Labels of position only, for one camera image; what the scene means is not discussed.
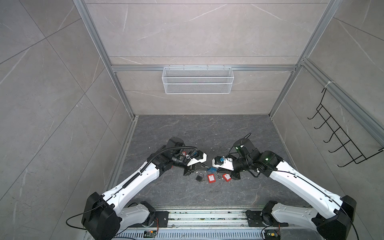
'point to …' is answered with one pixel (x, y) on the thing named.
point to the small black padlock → (199, 177)
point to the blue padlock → (212, 170)
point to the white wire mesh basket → (197, 80)
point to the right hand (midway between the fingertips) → (219, 167)
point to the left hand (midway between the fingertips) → (205, 163)
